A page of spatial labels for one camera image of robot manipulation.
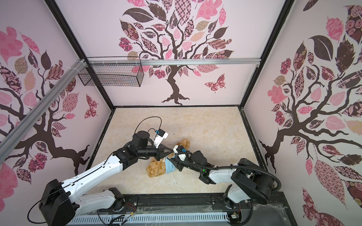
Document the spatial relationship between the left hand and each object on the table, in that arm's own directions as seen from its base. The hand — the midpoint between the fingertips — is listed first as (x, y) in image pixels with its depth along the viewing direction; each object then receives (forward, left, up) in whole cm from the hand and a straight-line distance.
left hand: (172, 153), depth 73 cm
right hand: (+2, +1, -4) cm, 5 cm away
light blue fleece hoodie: (-4, +2, -7) cm, 8 cm away
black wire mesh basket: (+54, +42, +15) cm, 70 cm away
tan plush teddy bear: (-6, +8, -4) cm, 11 cm away
